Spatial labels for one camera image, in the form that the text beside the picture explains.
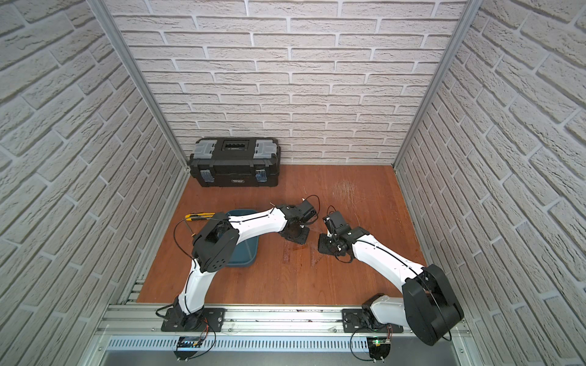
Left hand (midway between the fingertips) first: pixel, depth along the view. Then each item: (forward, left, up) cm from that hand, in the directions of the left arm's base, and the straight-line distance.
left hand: (305, 237), depth 92 cm
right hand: (-6, -7, +4) cm, 10 cm away
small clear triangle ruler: (-7, -4, -3) cm, 9 cm away
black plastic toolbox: (+29, +28, +15) cm, 43 cm away
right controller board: (-37, -23, -2) cm, 44 cm away
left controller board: (-36, +39, -4) cm, 53 cm away
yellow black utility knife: (+10, +48, 0) cm, 49 cm away
